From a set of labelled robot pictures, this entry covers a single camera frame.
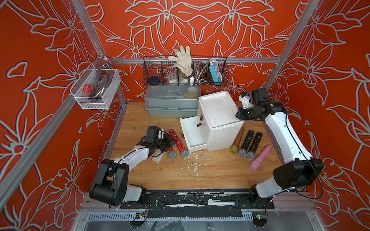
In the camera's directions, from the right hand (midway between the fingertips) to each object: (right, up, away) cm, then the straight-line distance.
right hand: (235, 113), depth 79 cm
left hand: (-33, -17, +7) cm, 38 cm away
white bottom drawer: (-21, -14, +21) cm, 33 cm away
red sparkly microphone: (-36, -25, +9) cm, 45 cm away
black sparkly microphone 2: (+12, -26, +7) cm, 29 cm away
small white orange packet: (-46, -29, +9) cm, 55 cm away
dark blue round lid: (-51, +24, +22) cm, 60 cm away
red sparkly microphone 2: (-29, -25, +9) cm, 39 cm away
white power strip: (-37, +24, +15) cm, 46 cm away
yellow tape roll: (-23, +15, +24) cm, 37 cm away
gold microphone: (+4, -23, +11) cm, 25 cm away
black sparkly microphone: (+8, -24, +9) cm, 27 cm away
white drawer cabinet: (-12, -7, -4) cm, 15 cm away
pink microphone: (+13, -30, +4) cm, 33 cm away
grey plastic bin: (-37, +8, +16) cm, 41 cm away
